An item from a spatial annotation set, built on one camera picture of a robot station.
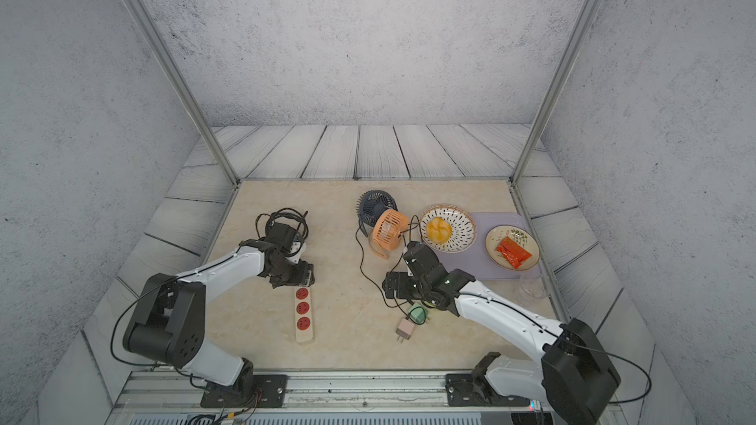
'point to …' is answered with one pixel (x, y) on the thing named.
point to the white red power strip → (303, 310)
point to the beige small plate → (498, 232)
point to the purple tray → (474, 257)
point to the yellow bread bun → (439, 229)
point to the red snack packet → (513, 252)
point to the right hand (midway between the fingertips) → (397, 286)
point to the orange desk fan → (389, 227)
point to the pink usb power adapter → (405, 329)
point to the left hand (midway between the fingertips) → (309, 279)
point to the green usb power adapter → (417, 313)
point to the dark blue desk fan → (371, 204)
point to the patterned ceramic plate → (463, 224)
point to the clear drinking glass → (529, 288)
